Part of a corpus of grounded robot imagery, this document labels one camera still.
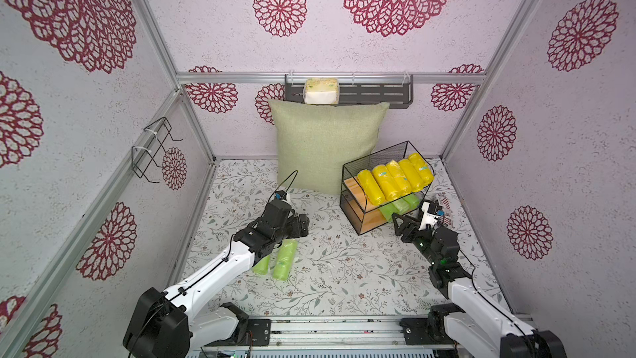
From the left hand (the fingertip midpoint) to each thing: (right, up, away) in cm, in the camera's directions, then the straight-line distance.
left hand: (298, 222), depth 83 cm
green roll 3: (+47, +6, +19) cm, 51 cm away
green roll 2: (-5, -13, +2) cm, 14 cm away
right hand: (+33, +3, -1) cm, 33 cm away
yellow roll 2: (+30, +13, +2) cm, 33 cm away
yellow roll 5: (+44, +18, +5) cm, 48 cm away
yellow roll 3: (+35, +18, +6) cm, 40 cm away
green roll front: (+40, +4, +14) cm, 43 cm away
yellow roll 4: (+40, +14, +3) cm, 43 cm away
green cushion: (+6, +27, +4) cm, 28 cm away
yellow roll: (+25, +12, +2) cm, 28 cm away
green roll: (-13, -16, +1) cm, 20 cm away
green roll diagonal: (+35, +2, +14) cm, 37 cm away
